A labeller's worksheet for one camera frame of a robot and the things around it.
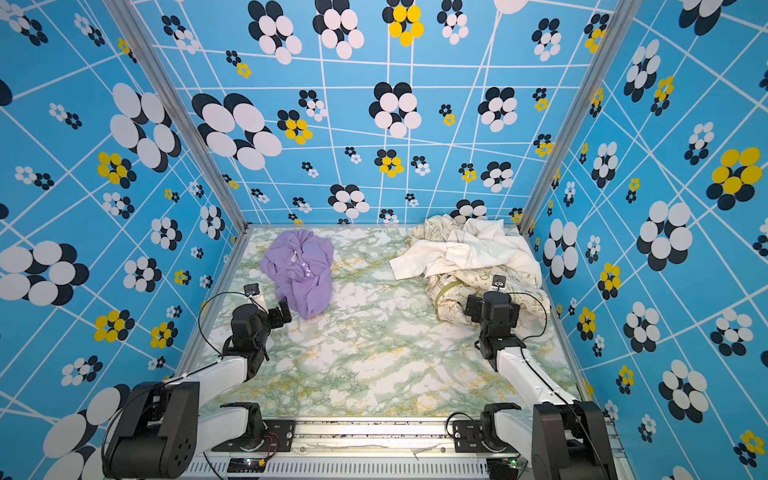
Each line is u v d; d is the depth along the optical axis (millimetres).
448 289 912
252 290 769
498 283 747
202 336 934
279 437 725
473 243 1087
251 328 681
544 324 929
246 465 721
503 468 705
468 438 723
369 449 727
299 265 1036
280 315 823
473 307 802
